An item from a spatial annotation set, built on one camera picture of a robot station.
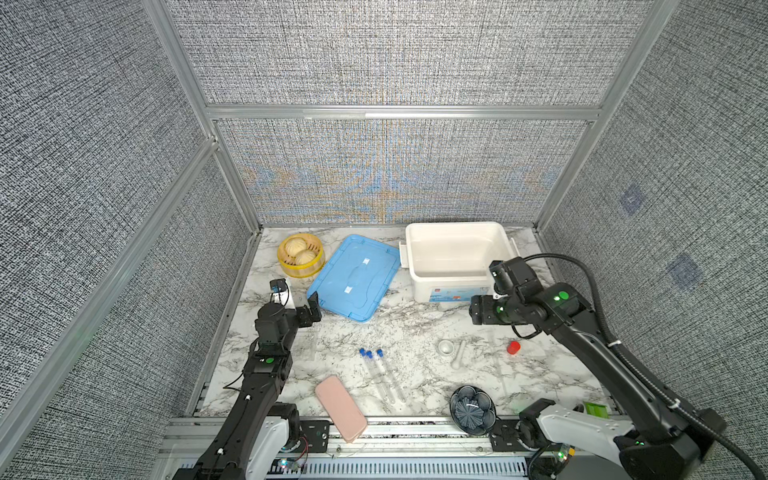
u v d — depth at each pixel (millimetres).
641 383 407
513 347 862
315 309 748
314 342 875
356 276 1056
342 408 792
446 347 868
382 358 859
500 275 576
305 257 1031
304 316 739
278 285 694
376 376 835
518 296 545
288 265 1042
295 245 1062
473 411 763
